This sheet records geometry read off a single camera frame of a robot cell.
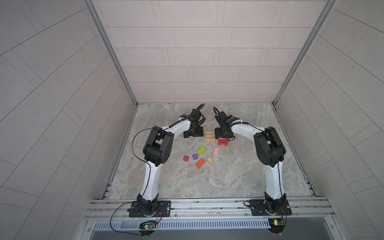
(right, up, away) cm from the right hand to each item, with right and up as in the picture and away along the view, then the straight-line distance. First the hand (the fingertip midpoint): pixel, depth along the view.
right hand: (219, 135), depth 100 cm
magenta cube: (-22, -13, -11) cm, 27 cm away
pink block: (-3, -8, -11) cm, 14 cm away
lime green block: (-12, -8, -9) cm, 17 cm away
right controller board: (+22, -37, -32) cm, 54 cm away
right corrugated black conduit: (-5, +18, -14) cm, 23 cm away
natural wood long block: (-7, +2, -3) cm, 8 cm away
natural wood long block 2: (-7, 0, -4) cm, 8 cm away
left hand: (-13, +2, -1) cm, 13 cm away
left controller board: (-36, -34, -36) cm, 61 cm away
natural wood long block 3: (-7, -2, -4) cm, 8 cm away
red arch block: (+2, -3, -8) cm, 9 cm away
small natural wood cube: (-8, -13, -14) cm, 20 cm away
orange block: (-13, -15, -13) cm, 24 cm away
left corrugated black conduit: (-13, +18, -14) cm, 26 cm away
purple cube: (-16, -11, -11) cm, 23 cm away
